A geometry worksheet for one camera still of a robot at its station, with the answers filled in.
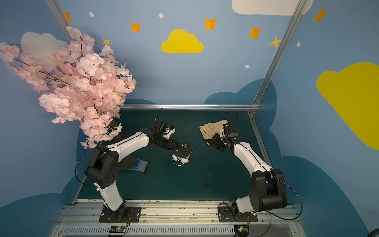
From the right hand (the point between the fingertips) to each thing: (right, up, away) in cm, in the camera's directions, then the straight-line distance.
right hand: (212, 141), depth 89 cm
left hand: (-24, -1, +3) cm, 24 cm away
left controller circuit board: (-49, -42, -17) cm, 67 cm away
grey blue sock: (-44, -16, +2) cm, 47 cm away
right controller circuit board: (+13, -43, -16) cm, 48 cm away
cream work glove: (+1, +6, +21) cm, 22 cm away
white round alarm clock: (-18, -8, +4) cm, 20 cm away
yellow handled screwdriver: (-2, -1, 0) cm, 3 cm away
